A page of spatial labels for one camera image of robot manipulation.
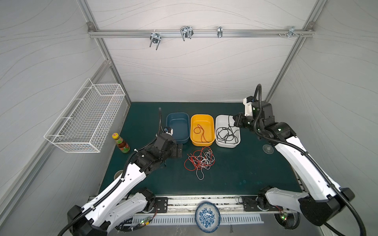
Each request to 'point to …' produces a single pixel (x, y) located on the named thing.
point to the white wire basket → (84, 125)
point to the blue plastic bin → (180, 123)
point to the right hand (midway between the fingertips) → (234, 115)
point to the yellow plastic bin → (206, 121)
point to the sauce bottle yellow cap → (123, 147)
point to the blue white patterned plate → (207, 217)
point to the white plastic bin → (227, 135)
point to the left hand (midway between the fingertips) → (172, 146)
